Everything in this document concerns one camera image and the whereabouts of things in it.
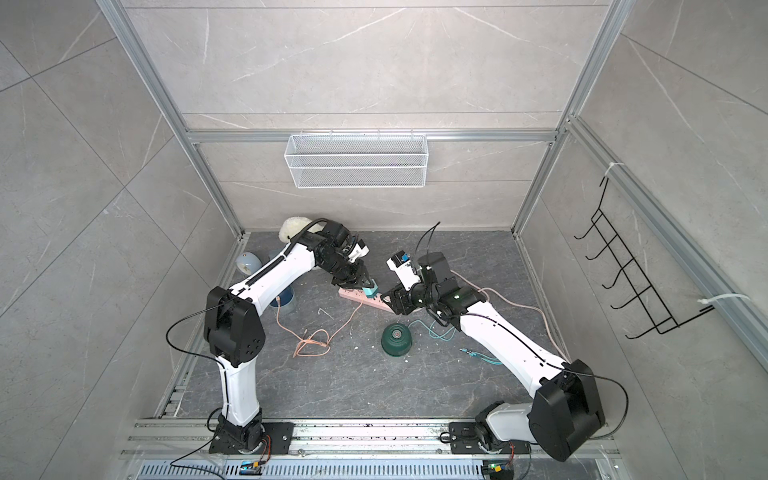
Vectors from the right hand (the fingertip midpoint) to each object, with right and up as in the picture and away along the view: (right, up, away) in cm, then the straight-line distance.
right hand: (392, 291), depth 79 cm
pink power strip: (-11, -4, +18) cm, 22 cm away
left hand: (-6, +2, +6) cm, 8 cm away
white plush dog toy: (-33, +20, +16) cm, 41 cm away
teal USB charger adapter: (-6, -1, +5) cm, 8 cm away
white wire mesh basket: (-12, +42, +21) cm, 49 cm away
